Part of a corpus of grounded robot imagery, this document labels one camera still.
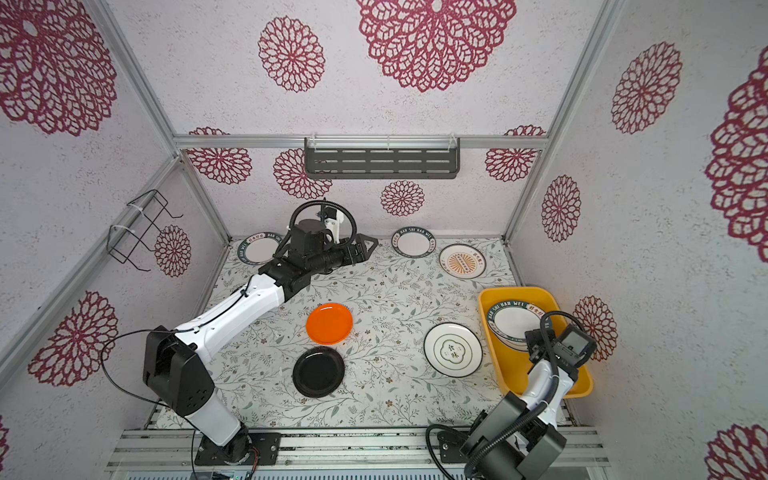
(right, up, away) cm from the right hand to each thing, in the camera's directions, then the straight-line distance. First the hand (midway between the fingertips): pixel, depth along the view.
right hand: (539, 329), depth 82 cm
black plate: (-61, -13, +3) cm, 63 cm away
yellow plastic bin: (-6, -12, +5) cm, 14 cm away
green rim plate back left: (-93, +25, +37) cm, 103 cm away
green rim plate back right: (-31, +27, +36) cm, 54 cm away
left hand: (-47, +22, -3) cm, 52 cm away
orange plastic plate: (-61, -2, +17) cm, 63 cm away
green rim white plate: (-5, +1, +8) cm, 9 cm away
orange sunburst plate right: (-13, +19, +31) cm, 39 cm away
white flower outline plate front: (-22, -8, +8) cm, 25 cm away
